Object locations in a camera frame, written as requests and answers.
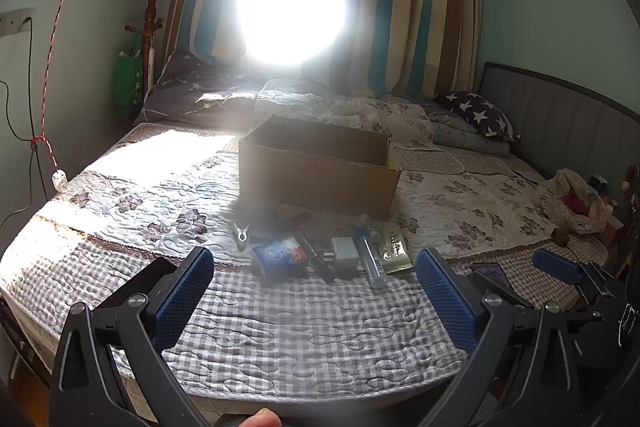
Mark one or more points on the small red object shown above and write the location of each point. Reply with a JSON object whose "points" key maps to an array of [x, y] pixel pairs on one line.
{"points": [[298, 255]]}

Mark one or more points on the black marker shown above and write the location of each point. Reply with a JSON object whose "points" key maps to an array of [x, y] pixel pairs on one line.
{"points": [[292, 219]]}

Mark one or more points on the person's left hand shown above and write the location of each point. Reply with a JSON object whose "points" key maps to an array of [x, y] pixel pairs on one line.
{"points": [[265, 419]]}

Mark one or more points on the folded grey blanket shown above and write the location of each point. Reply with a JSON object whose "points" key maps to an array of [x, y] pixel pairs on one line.
{"points": [[470, 142]]}

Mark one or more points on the green shopping bag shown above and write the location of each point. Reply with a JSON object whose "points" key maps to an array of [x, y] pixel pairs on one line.
{"points": [[127, 77]]}

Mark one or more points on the star print pillow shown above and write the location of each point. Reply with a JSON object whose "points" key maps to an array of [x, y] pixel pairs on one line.
{"points": [[475, 112]]}

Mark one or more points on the white plug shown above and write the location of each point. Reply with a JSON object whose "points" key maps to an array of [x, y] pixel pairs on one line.
{"points": [[59, 180]]}

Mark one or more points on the crumpled cloth bag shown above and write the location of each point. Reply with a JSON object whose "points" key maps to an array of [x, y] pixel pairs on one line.
{"points": [[570, 202]]}

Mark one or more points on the floral quilted bedspread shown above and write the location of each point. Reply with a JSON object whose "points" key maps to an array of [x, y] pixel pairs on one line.
{"points": [[300, 332]]}

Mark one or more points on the blue printed box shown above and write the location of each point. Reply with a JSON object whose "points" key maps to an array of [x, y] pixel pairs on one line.
{"points": [[272, 259]]}

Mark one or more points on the metal spring clip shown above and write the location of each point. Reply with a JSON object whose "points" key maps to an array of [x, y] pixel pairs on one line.
{"points": [[241, 234]]}

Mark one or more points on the brown cardboard box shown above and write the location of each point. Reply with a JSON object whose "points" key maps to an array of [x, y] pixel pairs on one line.
{"points": [[315, 182]]}

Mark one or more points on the folded floral quilt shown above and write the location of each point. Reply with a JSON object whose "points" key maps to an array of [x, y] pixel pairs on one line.
{"points": [[350, 112]]}

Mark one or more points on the green foil packet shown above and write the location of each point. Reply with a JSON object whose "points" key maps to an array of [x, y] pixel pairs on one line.
{"points": [[396, 252]]}

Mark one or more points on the white wall socket panel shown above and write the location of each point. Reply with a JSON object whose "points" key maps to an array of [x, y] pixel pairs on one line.
{"points": [[15, 21]]}

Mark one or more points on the grey checkered pillow mat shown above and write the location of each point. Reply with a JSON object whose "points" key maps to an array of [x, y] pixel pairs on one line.
{"points": [[492, 164], [430, 159]]}

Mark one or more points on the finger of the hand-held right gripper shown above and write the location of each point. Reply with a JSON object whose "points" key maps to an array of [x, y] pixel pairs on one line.
{"points": [[555, 264], [497, 279]]}

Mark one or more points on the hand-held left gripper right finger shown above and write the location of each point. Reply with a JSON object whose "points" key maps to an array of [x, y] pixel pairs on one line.
{"points": [[445, 302]]}

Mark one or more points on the clear glue bottle blue cap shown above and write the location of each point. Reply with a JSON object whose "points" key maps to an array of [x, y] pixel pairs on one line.
{"points": [[369, 257]]}

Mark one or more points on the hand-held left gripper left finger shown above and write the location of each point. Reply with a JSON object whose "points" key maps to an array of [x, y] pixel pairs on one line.
{"points": [[185, 292]]}

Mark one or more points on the grey padded headboard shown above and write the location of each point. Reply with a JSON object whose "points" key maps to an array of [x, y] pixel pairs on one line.
{"points": [[565, 117]]}

